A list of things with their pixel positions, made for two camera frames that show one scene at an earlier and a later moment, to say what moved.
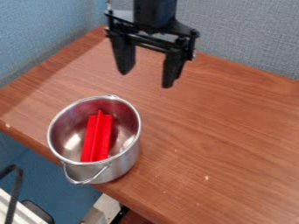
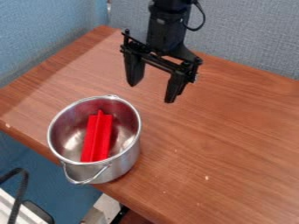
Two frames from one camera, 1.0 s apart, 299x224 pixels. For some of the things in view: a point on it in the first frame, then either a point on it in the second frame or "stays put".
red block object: (97, 137) stays put
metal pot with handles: (64, 137) stays put
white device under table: (26, 212) stays put
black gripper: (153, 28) to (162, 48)
